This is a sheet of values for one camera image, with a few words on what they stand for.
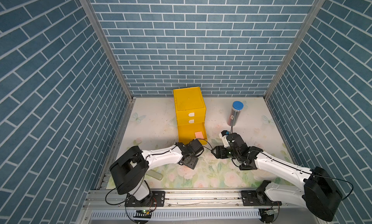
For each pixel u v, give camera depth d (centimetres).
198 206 73
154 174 80
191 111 85
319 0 71
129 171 43
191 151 67
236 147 65
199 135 97
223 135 77
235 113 92
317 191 41
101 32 83
